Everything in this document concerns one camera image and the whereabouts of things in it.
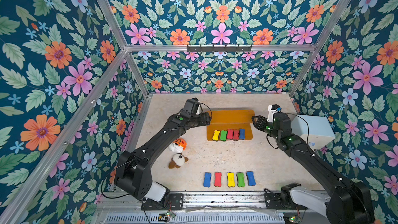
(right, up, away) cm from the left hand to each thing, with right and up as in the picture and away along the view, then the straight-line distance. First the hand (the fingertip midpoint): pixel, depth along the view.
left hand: (207, 117), depth 83 cm
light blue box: (+59, -7, 0) cm, 60 cm away
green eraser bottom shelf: (+9, -12, +10) cm, 18 cm away
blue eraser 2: (+23, -32, -3) cm, 39 cm away
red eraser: (+14, -11, +12) cm, 21 cm away
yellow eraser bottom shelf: (+5, -12, +11) cm, 17 cm away
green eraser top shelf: (+17, -32, -3) cm, 37 cm away
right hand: (+25, 0, -1) cm, 25 cm away
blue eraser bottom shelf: (+21, -11, +12) cm, 27 cm away
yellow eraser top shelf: (+12, -32, -4) cm, 34 cm away
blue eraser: (0, -32, -4) cm, 32 cm away
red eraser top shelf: (+5, -32, -3) cm, 33 cm away
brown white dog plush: (-17, -24, +2) cm, 29 cm away
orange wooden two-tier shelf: (+8, -2, +3) cm, 9 cm away
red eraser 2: (+17, -12, +11) cm, 23 cm away
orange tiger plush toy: (-17, -17, +4) cm, 24 cm away
